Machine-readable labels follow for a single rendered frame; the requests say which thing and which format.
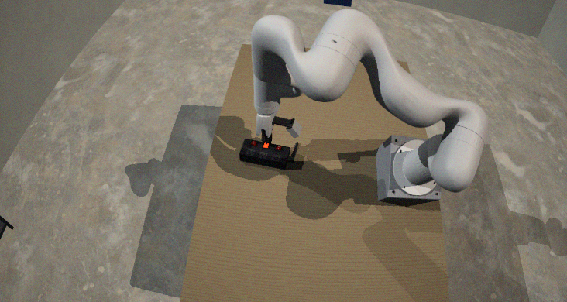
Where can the black power strip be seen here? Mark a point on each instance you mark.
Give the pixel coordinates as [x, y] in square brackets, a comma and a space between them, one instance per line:
[265, 154]

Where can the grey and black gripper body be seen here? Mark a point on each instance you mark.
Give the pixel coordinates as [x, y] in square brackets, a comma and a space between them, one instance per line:
[264, 122]

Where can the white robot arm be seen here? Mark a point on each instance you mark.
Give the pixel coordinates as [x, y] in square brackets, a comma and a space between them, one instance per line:
[326, 70]

